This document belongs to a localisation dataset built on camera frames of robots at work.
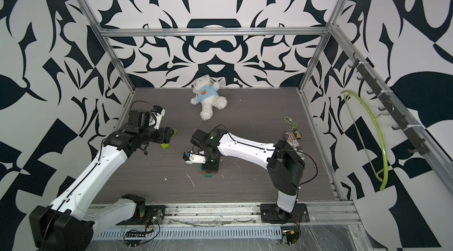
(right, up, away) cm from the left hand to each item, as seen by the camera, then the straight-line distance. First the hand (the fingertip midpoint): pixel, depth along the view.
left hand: (164, 127), depth 80 cm
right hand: (+20, -17, +1) cm, 26 cm away
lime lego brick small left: (-4, -11, +12) cm, 17 cm away
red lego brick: (+19, -20, -2) cm, 27 cm away
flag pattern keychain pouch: (+62, -7, +14) cm, 64 cm away
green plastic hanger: (+81, +15, -1) cm, 82 cm away
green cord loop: (+65, +1, +25) cm, 69 cm away
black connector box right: (+54, -42, -9) cm, 69 cm away
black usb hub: (-9, -43, -8) cm, 45 cm away
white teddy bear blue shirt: (+15, +17, +27) cm, 36 cm away
